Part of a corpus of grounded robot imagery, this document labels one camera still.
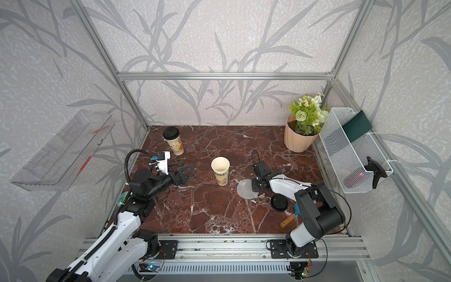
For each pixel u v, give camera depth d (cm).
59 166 67
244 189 92
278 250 73
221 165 85
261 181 69
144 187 58
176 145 98
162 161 67
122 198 80
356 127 71
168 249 73
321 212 44
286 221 81
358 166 60
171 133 93
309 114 87
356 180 63
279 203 86
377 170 57
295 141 97
